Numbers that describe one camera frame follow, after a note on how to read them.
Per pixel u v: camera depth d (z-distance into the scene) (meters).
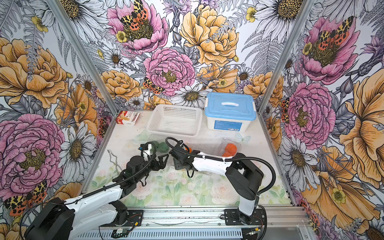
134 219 0.73
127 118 1.12
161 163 0.76
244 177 0.46
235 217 0.74
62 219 0.41
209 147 1.03
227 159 0.50
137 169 0.65
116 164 0.92
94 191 0.52
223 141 0.99
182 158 0.67
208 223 0.74
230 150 0.96
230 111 0.99
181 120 1.15
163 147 0.89
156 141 0.95
